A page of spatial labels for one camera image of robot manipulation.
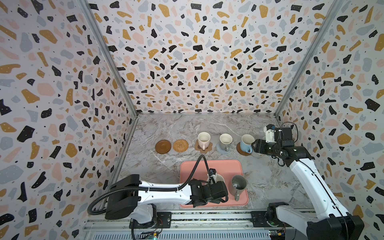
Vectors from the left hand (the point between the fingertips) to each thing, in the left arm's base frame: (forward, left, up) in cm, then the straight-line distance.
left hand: (220, 193), depth 74 cm
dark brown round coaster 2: (+28, -18, -9) cm, 35 cm away
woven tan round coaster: (+35, +23, -10) cm, 43 cm away
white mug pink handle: (+36, +7, -4) cm, 37 cm away
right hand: (+22, -19, +13) cm, 32 cm away
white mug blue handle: (+31, -20, 0) cm, 37 cm away
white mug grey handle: (+35, -7, -4) cm, 36 cm away
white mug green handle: (+5, +3, +9) cm, 10 cm away
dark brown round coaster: (+34, +35, -10) cm, 50 cm away
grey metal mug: (+6, -11, -6) cm, 14 cm away
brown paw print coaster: (+32, +12, -8) cm, 35 cm away
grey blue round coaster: (+29, -6, -9) cm, 31 cm away
